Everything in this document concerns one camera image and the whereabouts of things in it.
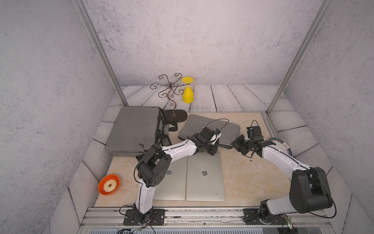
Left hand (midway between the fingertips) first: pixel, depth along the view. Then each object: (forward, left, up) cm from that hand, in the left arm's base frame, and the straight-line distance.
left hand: (219, 148), depth 90 cm
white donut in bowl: (-20, +63, -7) cm, 66 cm away
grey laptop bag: (+26, +17, -7) cm, 32 cm away
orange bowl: (-17, +66, -4) cm, 68 cm away
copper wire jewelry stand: (+36, +29, -7) cm, 47 cm away
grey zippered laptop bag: (+18, +55, -1) cm, 58 cm away
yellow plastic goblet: (+33, +18, +14) cm, 41 cm away
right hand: (+2, -8, +4) cm, 9 cm away
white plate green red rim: (+7, -46, -9) cm, 47 cm away
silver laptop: (-16, +10, -8) cm, 20 cm away
